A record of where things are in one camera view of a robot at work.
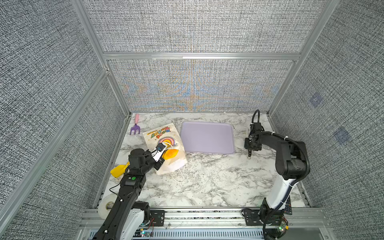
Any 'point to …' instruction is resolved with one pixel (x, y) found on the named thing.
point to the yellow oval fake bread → (169, 153)
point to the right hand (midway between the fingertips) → (250, 146)
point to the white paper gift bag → (166, 133)
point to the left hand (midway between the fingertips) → (162, 150)
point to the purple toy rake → (136, 126)
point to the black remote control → (288, 209)
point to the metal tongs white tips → (249, 153)
